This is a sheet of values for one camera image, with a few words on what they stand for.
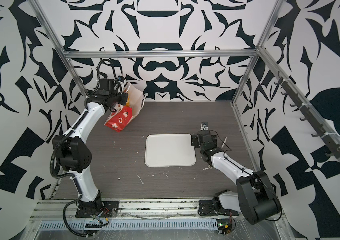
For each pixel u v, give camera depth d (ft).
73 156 1.64
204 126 2.55
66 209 2.21
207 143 2.22
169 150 3.08
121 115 2.98
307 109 1.98
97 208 2.17
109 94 2.21
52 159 1.38
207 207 2.44
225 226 2.32
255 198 1.37
